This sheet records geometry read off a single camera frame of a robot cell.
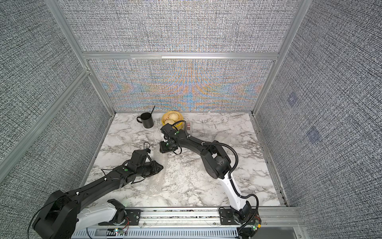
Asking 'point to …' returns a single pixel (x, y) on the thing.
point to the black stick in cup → (152, 109)
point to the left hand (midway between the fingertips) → (165, 167)
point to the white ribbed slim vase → (155, 182)
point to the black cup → (146, 119)
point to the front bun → (169, 121)
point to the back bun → (174, 116)
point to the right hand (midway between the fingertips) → (162, 146)
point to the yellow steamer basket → (179, 125)
